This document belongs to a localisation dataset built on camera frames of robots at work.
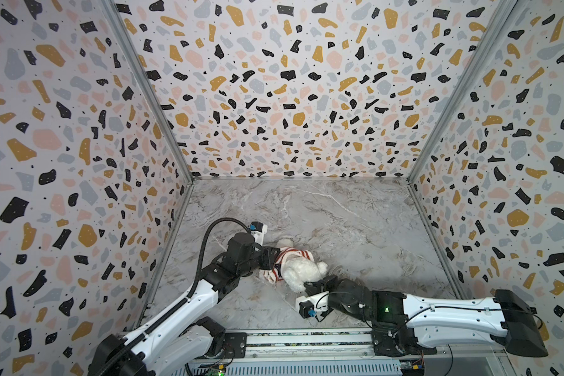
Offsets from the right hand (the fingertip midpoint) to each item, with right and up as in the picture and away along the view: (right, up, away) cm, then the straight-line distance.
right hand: (305, 279), depth 69 cm
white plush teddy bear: (-2, +2, +1) cm, 3 cm away
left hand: (-7, +8, +9) cm, 14 cm away
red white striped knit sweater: (-9, 0, +4) cm, 10 cm away
